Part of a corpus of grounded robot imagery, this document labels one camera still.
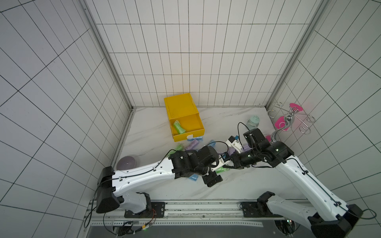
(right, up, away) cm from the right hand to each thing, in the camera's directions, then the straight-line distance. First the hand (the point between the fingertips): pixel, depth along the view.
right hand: (223, 162), depth 67 cm
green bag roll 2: (-1, -3, -2) cm, 4 cm away
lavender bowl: (-54, -6, +19) cm, 57 cm away
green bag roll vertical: (-23, +15, +18) cm, 33 cm away
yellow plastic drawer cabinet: (-21, +27, +23) cm, 41 cm away
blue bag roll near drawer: (-10, +6, +30) cm, 33 cm away
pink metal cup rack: (+37, +19, +13) cm, 43 cm away
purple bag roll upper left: (-14, +2, +33) cm, 36 cm away
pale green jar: (+28, +17, +33) cm, 47 cm away
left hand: (-5, -6, 0) cm, 8 cm away
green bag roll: (-22, +1, +26) cm, 34 cm away
